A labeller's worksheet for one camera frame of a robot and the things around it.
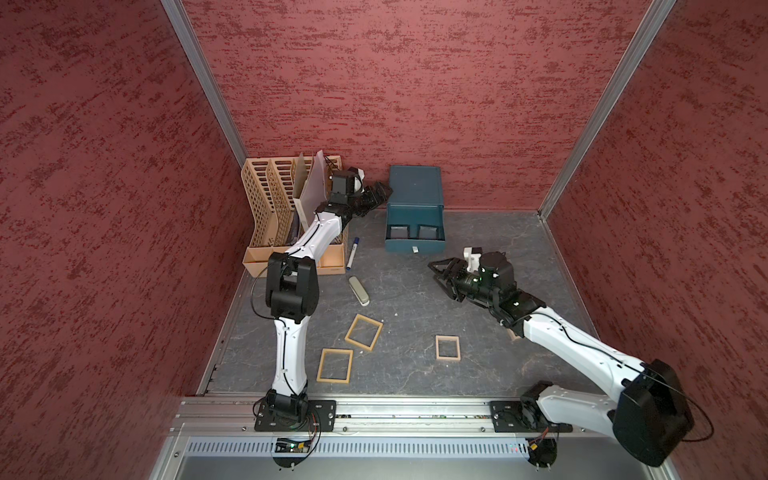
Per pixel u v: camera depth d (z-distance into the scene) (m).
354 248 1.08
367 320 0.90
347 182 0.76
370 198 0.86
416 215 0.97
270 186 1.01
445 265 0.71
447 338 0.87
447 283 0.70
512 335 0.59
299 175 0.97
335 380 0.80
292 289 0.57
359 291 0.95
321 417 0.75
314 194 0.87
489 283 0.62
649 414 0.40
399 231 0.95
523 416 0.67
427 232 0.95
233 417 0.76
